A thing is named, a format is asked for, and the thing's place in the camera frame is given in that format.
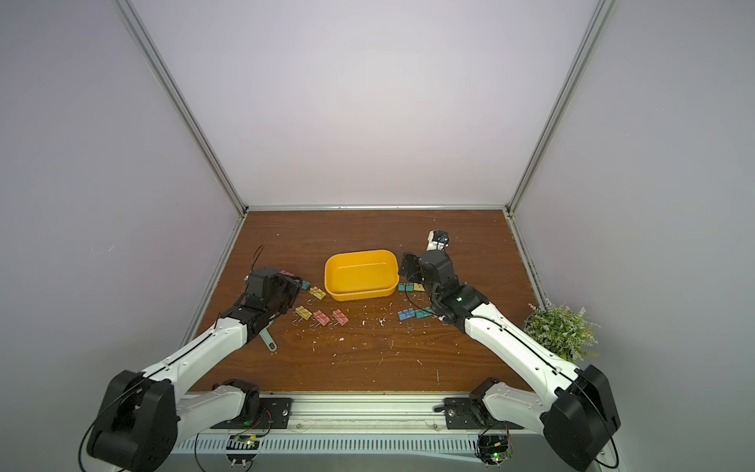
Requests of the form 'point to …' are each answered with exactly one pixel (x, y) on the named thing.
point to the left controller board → (242, 448)
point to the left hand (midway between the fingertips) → (306, 277)
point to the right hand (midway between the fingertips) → (417, 251)
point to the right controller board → (493, 449)
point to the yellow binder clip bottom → (318, 293)
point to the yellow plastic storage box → (362, 274)
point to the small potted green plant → (569, 333)
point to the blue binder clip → (406, 314)
